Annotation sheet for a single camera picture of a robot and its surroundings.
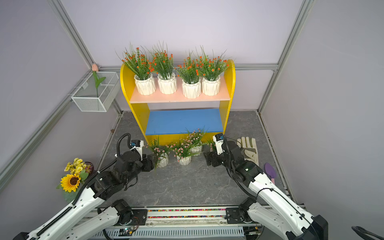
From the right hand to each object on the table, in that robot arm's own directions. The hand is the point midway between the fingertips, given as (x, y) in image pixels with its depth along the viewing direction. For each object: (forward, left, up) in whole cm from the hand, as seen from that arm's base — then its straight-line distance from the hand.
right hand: (211, 150), depth 76 cm
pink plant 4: (+6, -1, -6) cm, 9 cm away
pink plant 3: (+8, +8, -2) cm, 12 cm away
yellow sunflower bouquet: (-13, +59, +5) cm, 61 cm away
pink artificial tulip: (+40, +67, +15) cm, 79 cm away
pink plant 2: (+2, +15, -4) cm, 16 cm away
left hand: (-4, +30, +1) cm, 30 cm away
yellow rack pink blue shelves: (+28, +26, -5) cm, 38 cm away
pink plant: (+3, +29, -10) cm, 30 cm away
